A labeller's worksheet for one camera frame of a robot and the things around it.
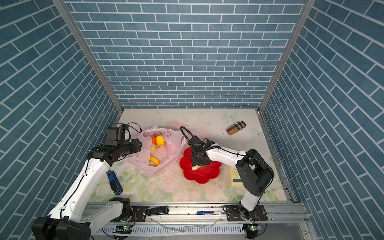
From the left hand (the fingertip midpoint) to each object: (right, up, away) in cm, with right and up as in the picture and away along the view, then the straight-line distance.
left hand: (139, 143), depth 79 cm
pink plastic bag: (+7, -6, +19) cm, 21 cm away
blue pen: (+35, -34, -5) cm, 49 cm away
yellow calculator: (+53, -21, +5) cm, 57 cm away
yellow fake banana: (+5, -12, +12) cm, 18 cm away
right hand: (+29, -12, +10) cm, 33 cm away
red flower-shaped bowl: (+34, -20, +7) cm, 40 cm away
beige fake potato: (+30, -15, +7) cm, 34 cm away
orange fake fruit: (+2, 0, +17) cm, 17 cm away
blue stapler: (-12, -20, -2) cm, 24 cm away
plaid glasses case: (+58, +8, +27) cm, 64 cm away
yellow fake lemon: (+6, -1, +17) cm, 18 cm away
